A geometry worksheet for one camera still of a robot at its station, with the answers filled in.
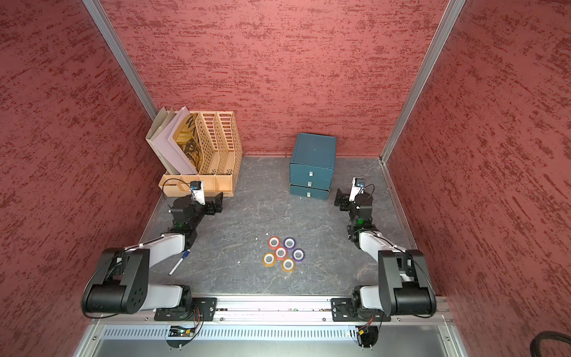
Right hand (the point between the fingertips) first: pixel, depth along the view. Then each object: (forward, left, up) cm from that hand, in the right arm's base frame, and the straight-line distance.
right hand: (348, 192), depth 91 cm
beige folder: (+30, +81, +18) cm, 88 cm away
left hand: (0, +58, 0) cm, 58 cm away
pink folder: (+16, +77, +14) cm, 80 cm away
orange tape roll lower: (-25, +26, -12) cm, 38 cm away
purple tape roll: (-16, +25, -12) cm, 33 cm away
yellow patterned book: (+25, +71, +10) cm, 76 cm away
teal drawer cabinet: (+8, +15, +8) cm, 19 cm away
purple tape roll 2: (-21, +22, -13) cm, 33 cm away
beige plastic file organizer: (+33, +63, -12) cm, 73 cm away
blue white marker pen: (-24, +68, -10) cm, 73 cm away
